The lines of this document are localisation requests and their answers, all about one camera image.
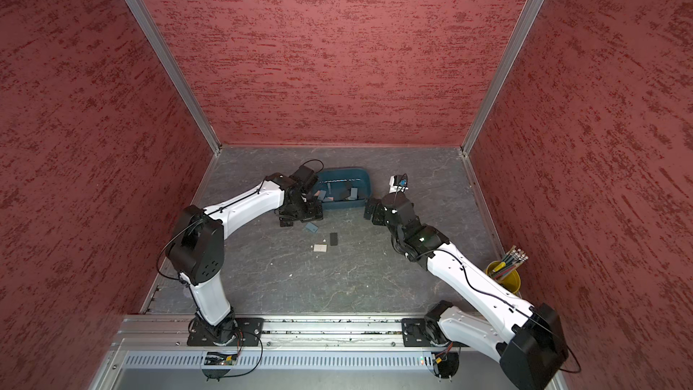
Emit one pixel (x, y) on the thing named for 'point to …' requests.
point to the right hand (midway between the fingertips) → (379, 206)
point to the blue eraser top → (312, 227)
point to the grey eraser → (354, 193)
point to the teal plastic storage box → (346, 188)
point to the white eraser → (319, 247)
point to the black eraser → (334, 238)
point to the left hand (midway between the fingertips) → (307, 225)
